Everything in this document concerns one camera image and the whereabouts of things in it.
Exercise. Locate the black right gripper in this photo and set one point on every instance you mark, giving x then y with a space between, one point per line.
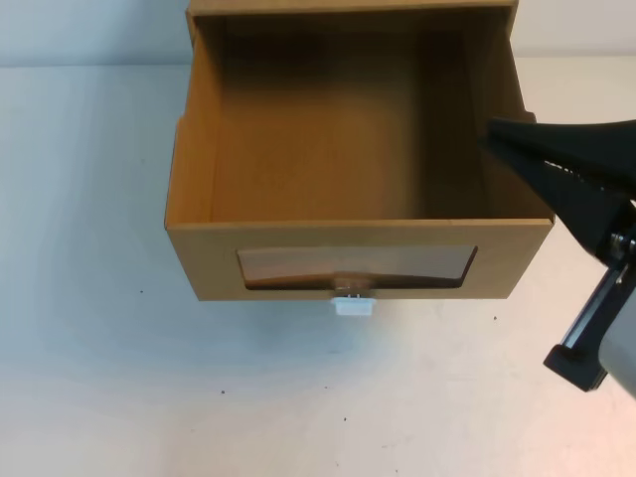
603 223

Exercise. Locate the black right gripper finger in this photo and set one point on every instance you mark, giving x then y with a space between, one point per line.
603 153

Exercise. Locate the white drawer knob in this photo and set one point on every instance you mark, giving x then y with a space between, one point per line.
354 305

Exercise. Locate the brown cardboard drawer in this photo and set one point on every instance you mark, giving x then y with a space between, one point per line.
333 154

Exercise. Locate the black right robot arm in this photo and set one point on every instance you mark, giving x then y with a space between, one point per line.
617 352

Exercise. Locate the brown cardboard shoebox cabinet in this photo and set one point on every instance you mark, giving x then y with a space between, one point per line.
206 8

